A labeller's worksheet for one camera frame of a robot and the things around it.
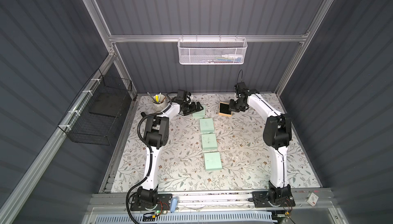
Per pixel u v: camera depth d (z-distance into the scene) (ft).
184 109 3.03
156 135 2.05
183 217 2.32
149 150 2.03
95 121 2.72
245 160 2.86
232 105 3.00
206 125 3.25
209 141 2.99
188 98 3.16
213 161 2.76
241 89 2.67
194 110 3.14
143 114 3.36
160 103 3.28
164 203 2.39
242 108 2.79
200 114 3.42
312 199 2.41
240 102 2.62
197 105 3.19
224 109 3.24
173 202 2.32
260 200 2.42
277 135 1.95
